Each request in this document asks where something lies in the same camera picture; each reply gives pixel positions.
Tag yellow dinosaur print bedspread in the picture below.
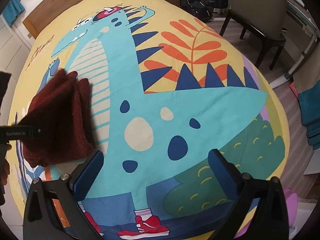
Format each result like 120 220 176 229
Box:
8 0 290 239

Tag dark red knit sweater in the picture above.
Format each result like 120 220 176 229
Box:
19 69 95 167

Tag white desk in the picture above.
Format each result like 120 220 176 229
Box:
270 0 319 89

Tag white wardrobe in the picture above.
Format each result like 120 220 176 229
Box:
0 15 32 86

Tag black backpack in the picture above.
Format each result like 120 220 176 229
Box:
180 0 213 22

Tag teal folded towels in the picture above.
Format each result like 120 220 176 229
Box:
298 81 320 150

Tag teal curtain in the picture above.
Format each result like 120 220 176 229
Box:
2 0 25 27

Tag grey upholstered chair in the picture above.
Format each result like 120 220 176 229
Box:
220 0 287 70

